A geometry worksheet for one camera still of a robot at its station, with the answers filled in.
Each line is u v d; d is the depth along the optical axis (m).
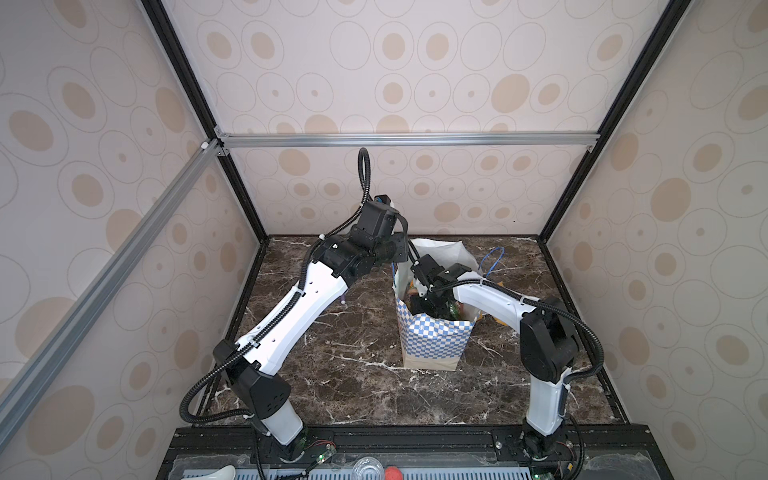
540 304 0.52
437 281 0.67
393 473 0.67
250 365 0.41
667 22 0.69
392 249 0.63
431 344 0.73
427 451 0.73
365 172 0.51
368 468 0.70
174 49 0.73
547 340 0.50
